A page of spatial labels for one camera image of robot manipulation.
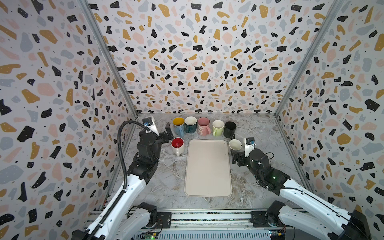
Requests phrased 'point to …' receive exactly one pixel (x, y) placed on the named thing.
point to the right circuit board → (275, 235)
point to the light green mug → (218, 127)
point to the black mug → (229, 129)
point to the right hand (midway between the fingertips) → (237, 146)
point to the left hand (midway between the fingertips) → (159, 122)
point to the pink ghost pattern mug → (204, 128)
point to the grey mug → (235, 144)
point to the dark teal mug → (190, 124)
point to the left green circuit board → (150, 237)
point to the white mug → (177, 145)
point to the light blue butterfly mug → (178, 125)
